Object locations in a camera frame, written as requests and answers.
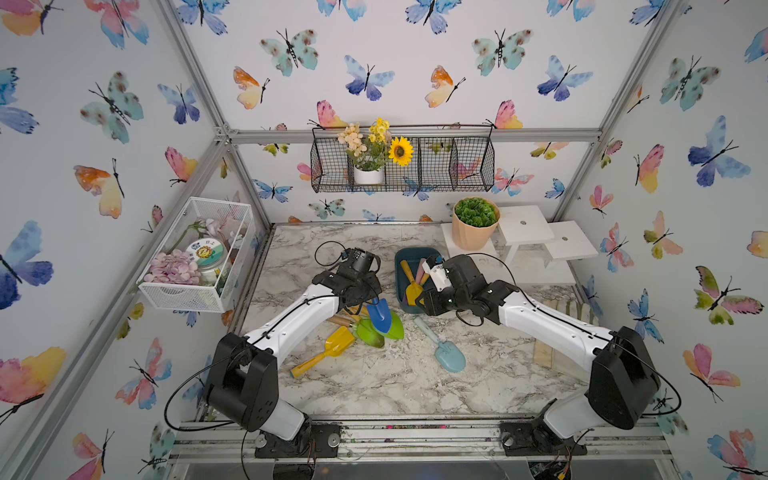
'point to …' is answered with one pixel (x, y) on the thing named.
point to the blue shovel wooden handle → (381, 315)
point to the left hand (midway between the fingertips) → (379, 285)
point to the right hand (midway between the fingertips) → (423, 297)
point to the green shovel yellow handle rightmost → (396, 329)
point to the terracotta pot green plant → (474, 220)
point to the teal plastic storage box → (412, 255)
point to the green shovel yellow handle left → (361, 324)
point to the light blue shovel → (448, 354)
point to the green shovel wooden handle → (370, 337)
